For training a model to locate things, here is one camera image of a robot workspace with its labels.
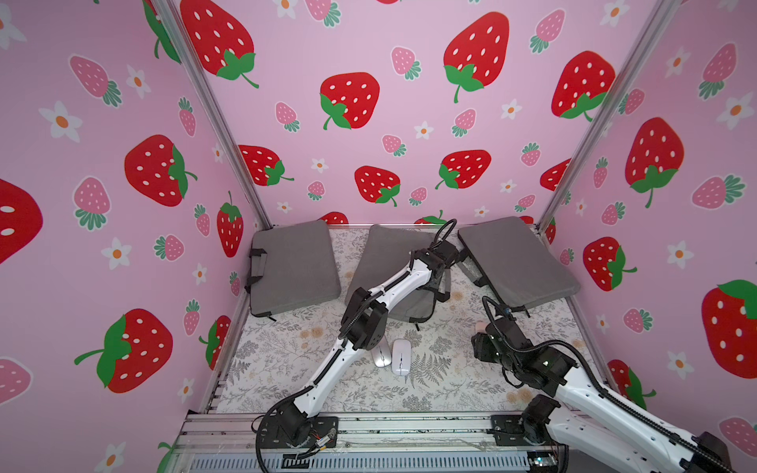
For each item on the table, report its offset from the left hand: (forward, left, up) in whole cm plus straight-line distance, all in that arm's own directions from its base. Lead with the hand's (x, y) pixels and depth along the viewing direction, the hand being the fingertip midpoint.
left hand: (428, 278), depth 102 cm
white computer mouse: (-26, +10, -1) cm, 28 cm away
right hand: (-26, -11, +6) cm, 29 cm away
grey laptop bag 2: (+5, +50, 0) cm, 51 cm away
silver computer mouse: (-27, +16, -1) cm, 31 cm away
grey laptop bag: (+6, -33, 0) cm, 34 cm away
